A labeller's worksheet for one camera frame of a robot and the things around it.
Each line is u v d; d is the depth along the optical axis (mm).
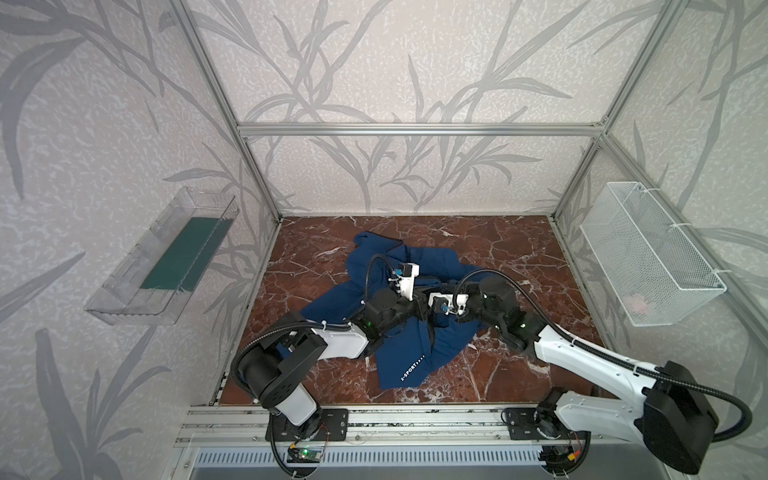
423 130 953
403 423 753
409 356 821
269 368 463
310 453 708
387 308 651
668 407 398
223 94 850
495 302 599
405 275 726
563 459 695
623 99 864
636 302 728
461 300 693
